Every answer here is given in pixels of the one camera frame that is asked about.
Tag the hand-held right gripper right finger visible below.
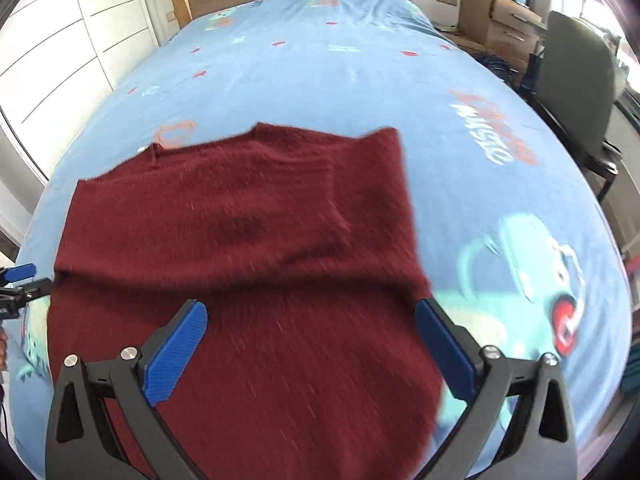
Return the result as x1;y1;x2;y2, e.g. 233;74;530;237
414;297;577;480

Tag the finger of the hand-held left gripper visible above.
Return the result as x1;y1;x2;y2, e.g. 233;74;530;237
0;277;54;319
0;263;37;284

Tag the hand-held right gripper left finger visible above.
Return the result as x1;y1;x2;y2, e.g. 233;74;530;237
45;299;209;480

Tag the dark red knit sweater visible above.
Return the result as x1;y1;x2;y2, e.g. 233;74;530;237
46;121;443;480

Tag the white wardrobe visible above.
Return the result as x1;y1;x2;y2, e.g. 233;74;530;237
0;0;156;181

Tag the dark blue backpack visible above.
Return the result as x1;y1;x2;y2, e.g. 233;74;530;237
481;52;522;92

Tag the blue printed bed sheet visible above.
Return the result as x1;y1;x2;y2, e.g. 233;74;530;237
10;0;633;480

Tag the grey chair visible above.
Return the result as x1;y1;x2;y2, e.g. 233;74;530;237
520;10;627;202

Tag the wooden drawer cabinet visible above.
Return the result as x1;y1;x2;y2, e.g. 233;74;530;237
460;0;545;65

